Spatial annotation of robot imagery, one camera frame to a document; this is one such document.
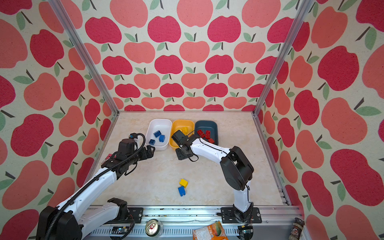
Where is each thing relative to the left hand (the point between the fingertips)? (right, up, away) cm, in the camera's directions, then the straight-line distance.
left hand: (151, 150), depth 84 cm
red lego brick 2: (+35, +7, +23) cm, 42 cm away
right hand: (+19, -3, +6) cm, 20 cm away
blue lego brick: (+2, +5, +18) cm, 19 cm away
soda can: (+7, -29, -22) cm, 37 cm away
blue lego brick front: (+18, -22, -3) cm, 29 cm away
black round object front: (+50, -39, -11) cm, 64 cm away
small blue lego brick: (-5, +2, +19) cm, 19 cm away
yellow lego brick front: (+18, -19, 0) cm, 26 cm away
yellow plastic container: (+12, +14, +24) cm, 31 cm away
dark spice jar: (+72, -34, -16) cm, 81 cm away
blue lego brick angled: (-1, +8, +21) cm, 22 cm away
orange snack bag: (+34, -35, -16) cm, 51 cm away
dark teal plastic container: (+30, +14, +26) cm, 42 cm away
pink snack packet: (-30, -6, +10) cm, 33 cm away
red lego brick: (+30, +8, +21) cm, 38 cm away
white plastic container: (+2, +14, +27) cm, 31 cm away
